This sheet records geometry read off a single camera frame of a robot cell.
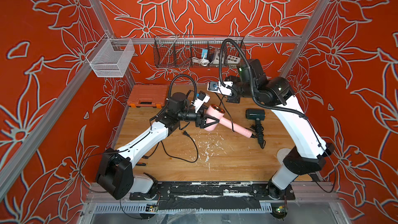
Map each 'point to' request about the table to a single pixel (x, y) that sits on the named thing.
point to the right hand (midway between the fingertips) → (217, 84)
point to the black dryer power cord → (184, 132)
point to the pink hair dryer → (216, 112)
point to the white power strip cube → (232, 59)
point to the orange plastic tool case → (148, 95)
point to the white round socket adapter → (216, 60)
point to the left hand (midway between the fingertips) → (215, 116)
